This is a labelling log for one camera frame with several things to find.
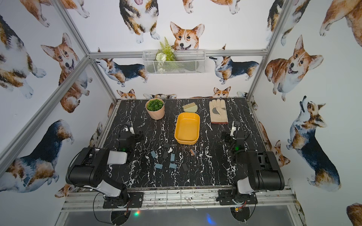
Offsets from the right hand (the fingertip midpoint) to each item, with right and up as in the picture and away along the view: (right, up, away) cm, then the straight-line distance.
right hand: (230, 127), depth 93 cm
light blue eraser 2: (-46, -22, -7) cm, 51 cm away
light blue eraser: (-50, -17, -2) cm, 53 cm away
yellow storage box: (-29, -2, +13) cm, 31 cm away
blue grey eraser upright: (-37, -18, -5) cm, 42 cm away
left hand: (-63, 0, +1) cm, 63 cm away
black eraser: (-29, -23, -8) cm, 38 cm away
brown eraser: (-25, -15, -2) cm, 30 cm away
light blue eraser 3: (-37, -22, -7) cm, 44 cm away
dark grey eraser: (-43, -17, -2) cm, 46 cm away
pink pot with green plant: (-52, +13, +9) cm, 54 cm away
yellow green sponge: (-26, +14, +23) cm, 37 cm away
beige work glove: (-4, +10, +19) cm, 22 cm away
